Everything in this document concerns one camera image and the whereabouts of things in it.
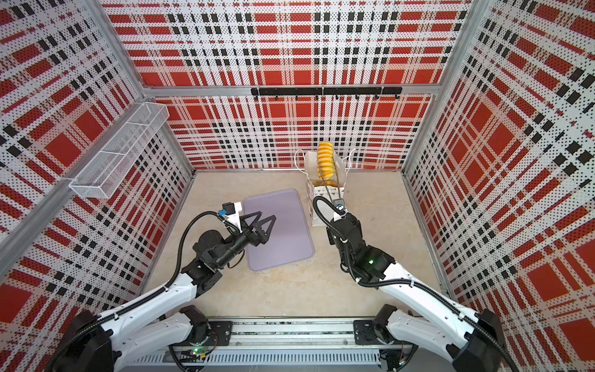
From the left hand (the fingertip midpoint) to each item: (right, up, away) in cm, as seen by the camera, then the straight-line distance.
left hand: (269, 218), depth 73 cm
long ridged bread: (+19, +20, +9) cm, 29 cm away
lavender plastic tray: (+5, -12, +21) cm, 25 cm away
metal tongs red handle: (+22, +13, +7) cm, 27 cm away
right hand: (+24, 0, +2) cm, 24 cm away
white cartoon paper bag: (+15, +10, +7) cm, 20 cm away
